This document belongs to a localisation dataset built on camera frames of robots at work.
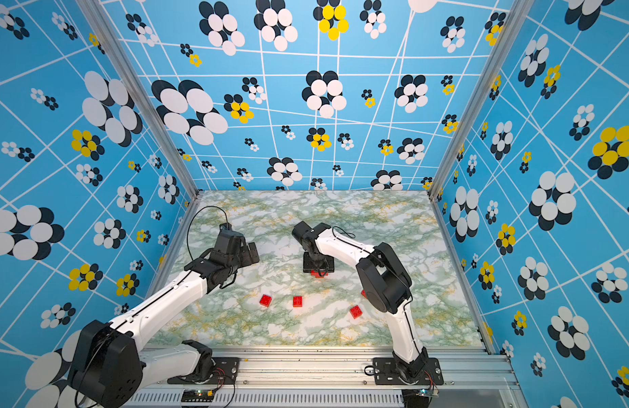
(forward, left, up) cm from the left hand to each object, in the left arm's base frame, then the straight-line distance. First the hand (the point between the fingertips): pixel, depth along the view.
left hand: (248, 248), depth 87 cm
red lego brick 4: (-18, -37, -11) cm, 42 cm away
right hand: (-2, -24, -11) cm, 27 cm away
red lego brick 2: (-14, -17, -11) cm, 25 cm away
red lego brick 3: (-11, -40, -11) cm, 43 cm away
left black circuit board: (-40, +10, -15) cm, 44 cm away
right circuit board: (-41, -52, -12) cm, 67 cm away
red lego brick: (-14, -6, -11) cm, 19 cm away
